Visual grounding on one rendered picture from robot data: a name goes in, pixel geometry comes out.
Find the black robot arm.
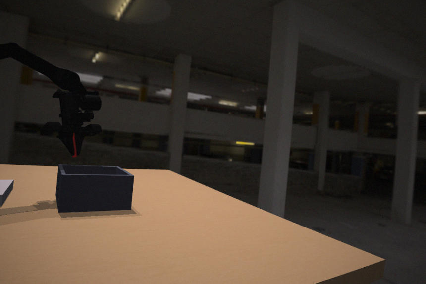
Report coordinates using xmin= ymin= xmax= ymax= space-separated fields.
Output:
xmin=0 ymin=42 xmax=102 ymax=125

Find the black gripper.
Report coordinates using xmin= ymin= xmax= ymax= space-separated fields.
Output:
xmin=40 ymin=107 xmax=102 ymax=156

